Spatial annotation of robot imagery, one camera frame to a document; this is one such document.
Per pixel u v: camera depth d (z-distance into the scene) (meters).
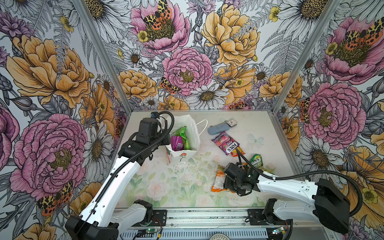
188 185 0.85
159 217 0.73
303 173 0.48
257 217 0.74
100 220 0.37
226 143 0.99
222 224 0.74
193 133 0.81
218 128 1.08
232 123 1.12
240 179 0.63
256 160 0.89
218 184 0.83
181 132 0.87
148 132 0.52
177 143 0.85
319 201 0.41
